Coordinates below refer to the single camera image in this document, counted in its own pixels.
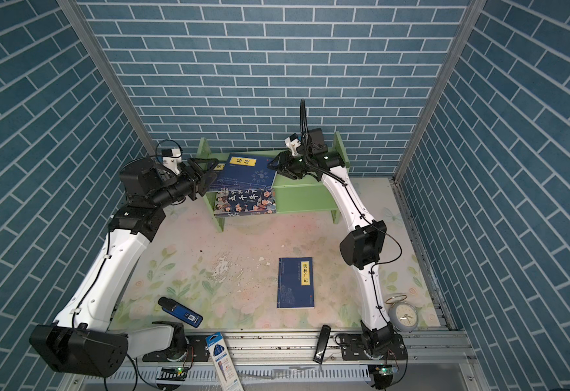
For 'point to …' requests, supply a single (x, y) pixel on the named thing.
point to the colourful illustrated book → (244, 202)
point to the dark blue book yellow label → (220, 183)
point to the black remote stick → (322, 344)
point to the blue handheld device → (179, 311)
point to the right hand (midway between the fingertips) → (269, 165)
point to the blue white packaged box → (224, 362)
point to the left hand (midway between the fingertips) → (219, 167)
